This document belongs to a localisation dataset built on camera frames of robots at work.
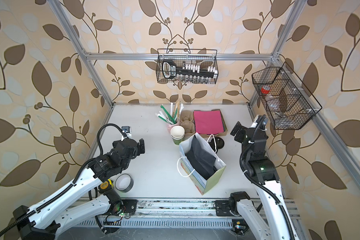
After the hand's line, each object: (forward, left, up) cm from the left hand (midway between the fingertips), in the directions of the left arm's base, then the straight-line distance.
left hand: (135, 140), depth 75 cm
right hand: (+2, -54, +10) cm, 55 cm away
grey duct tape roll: (-15, +8, -22) cm, 28 cm away
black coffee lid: (+12, -48, -20) cm, 53 cm away
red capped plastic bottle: (+33, -73, +7) cm, 80 cm away
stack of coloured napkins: (+28, -42, -19) cm, 53 cm away
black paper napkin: (-8, -33, -3) cm, 34 cm away
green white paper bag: (-17, -33, -7) cm, 38 cm away
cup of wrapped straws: (+24, -16, -12) cm, 32 cm away
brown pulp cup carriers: (+27, -26, -17) cm, 41 cm away
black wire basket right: (+16, -77, +13) cm, 79 cm away
